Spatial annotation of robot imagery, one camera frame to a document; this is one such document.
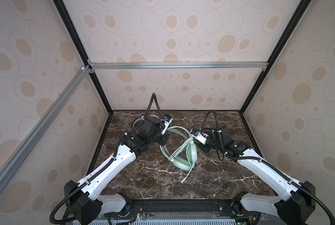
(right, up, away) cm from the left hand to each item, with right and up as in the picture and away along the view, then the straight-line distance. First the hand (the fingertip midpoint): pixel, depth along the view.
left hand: (171, 130), depth 72 cm
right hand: (+15, -4, +6) cm, 17 cm away
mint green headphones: (+10, -12, -7) cm, 17 cm away
